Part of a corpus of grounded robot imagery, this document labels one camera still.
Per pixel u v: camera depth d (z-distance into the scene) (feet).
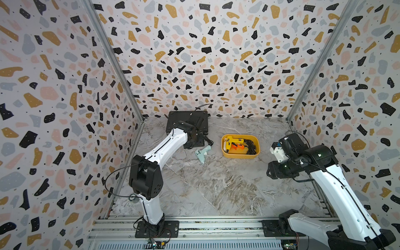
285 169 1.83
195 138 2.46
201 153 3.29
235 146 3.29
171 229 2.40
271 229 2.40
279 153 2.09
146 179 1.53
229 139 3.29
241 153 3.30
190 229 2.47
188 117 3.70
